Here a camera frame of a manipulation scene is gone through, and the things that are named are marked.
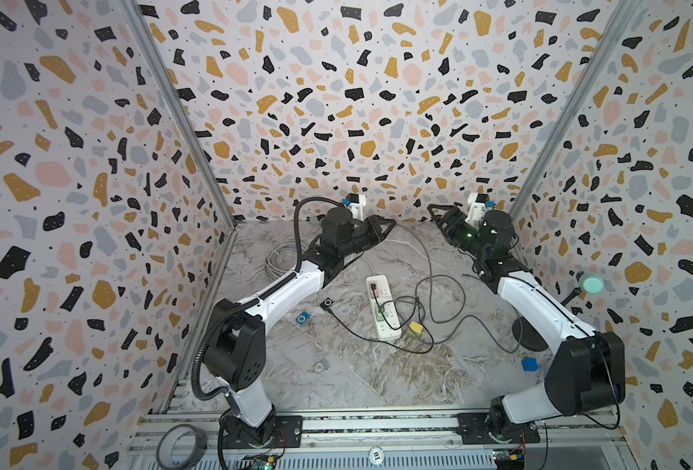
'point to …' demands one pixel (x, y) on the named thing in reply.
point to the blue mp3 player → (302, 317)
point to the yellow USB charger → (416, 327)
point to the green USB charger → (380, 316)
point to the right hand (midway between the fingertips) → (435, 212)
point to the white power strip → (384, 306)
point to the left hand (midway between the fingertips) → (403, 220)
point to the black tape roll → (165, 443)
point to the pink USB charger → (377, 289)
